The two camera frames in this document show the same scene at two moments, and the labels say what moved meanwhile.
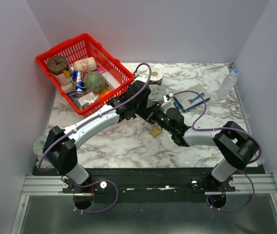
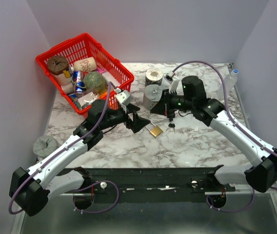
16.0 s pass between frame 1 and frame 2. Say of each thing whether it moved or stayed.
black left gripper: moved
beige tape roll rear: stayed
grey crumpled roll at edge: stayed
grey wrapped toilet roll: stayed
